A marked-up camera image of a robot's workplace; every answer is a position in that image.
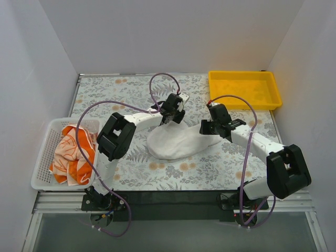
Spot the white towel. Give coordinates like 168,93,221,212
146,122,222,160

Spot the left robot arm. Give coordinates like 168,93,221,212
93,93,190,195

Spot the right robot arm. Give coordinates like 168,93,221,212
199,103,312,203

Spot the yellow plastic tray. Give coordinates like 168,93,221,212
208,71,282,110

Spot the orange patterned towel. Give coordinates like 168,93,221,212
49,124,96,186

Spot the white plastic basket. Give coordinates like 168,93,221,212
31,118,102,191

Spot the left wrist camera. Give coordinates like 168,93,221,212
179,92,190,105

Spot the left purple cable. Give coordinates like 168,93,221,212
76,73,182,238

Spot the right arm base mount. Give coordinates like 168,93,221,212
216,188,275,229

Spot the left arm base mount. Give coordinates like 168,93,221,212
81,186,127,221

